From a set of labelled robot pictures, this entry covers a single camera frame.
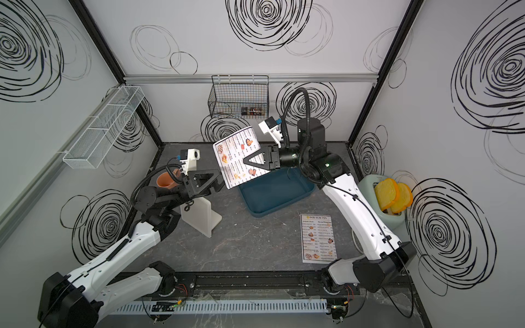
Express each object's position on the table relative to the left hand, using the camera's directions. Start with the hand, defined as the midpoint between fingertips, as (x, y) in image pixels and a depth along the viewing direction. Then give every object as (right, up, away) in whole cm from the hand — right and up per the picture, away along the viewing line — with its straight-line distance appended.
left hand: (223, 179), depth 54 cm
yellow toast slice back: (+63, -9, +20) cm, 66 cm away
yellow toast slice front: (+57, -7, +22) cm, 61 cm away
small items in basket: (+5, +27, +34) cm, 44 cm away
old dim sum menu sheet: (+33, -28, +30) cm, 53 cm away
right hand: (+6, +4, 0) cm, 7 cm away
